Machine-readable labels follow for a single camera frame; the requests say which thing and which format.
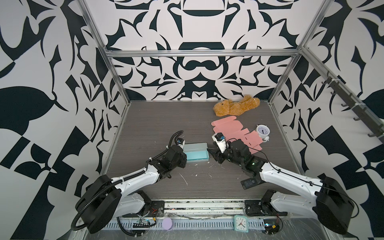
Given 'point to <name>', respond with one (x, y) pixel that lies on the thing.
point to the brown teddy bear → (226, 107)
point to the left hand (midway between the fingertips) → (185, 152)
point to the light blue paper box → (196, 152)
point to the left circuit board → (141, 222)
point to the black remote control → (248, 183)
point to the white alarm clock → (263, 131)
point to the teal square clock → (241, 223)
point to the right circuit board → (271, 226)
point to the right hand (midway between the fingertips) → (211, 145)
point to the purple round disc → (167, 223)
